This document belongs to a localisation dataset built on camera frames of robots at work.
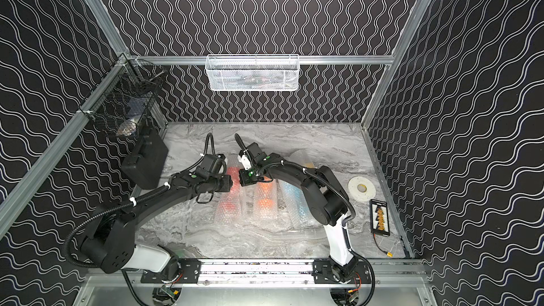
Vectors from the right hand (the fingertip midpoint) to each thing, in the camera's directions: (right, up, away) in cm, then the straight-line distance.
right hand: (241, 180), depth 92 cm
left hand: (-4, +1, -4) cm, 6 cm away
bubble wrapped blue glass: (+22, -9, -9) cm, 26 cm away
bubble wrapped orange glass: (+11, -8, -9) cm, 17 cm away
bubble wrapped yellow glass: (+28, +10, +5) cm, 30 cm away
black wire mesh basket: (-53, +37, +3) cm, 64 cm away
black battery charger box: (+57, -14, -6) cm, 59 cm away
